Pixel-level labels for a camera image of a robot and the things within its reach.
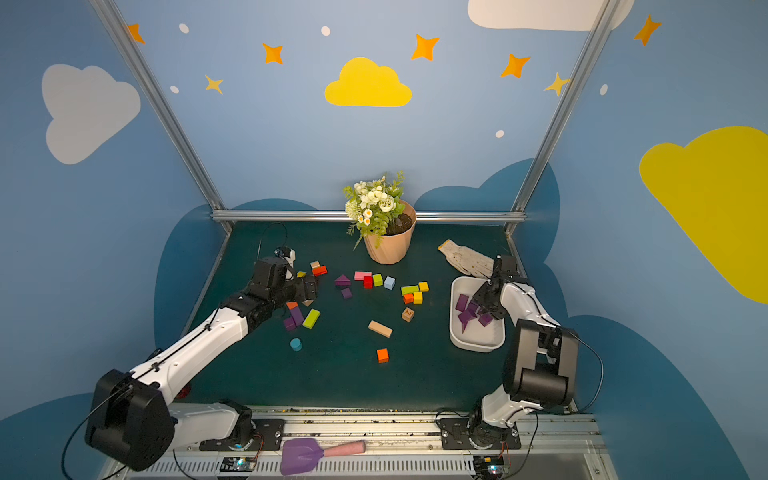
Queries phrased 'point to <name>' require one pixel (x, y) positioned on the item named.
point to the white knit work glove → (467, 260)
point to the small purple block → (290, 324)
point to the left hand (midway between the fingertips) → (310, 278)
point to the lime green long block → (409, 290)
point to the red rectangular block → (318, 271)
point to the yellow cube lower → (417, 298)
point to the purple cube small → (347, 293)
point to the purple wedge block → (464, 318)
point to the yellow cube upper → (423, 286)
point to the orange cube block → (383, 355)
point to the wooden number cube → (408, 314)
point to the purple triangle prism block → (342, 281)
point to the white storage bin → (476, 337)
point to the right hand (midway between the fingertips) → (489, 300)
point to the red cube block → (368, 282)
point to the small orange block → (408, 298)
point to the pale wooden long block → (380, 328)
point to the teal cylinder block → (296, 344)
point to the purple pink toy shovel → (301, 455)
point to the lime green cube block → (377, 279)
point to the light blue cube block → (389, 283)
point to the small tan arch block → (315, 264)
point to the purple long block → (297, 316)
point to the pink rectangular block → (360, 276)
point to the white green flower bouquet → (372, 204)
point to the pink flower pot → (396, 244)
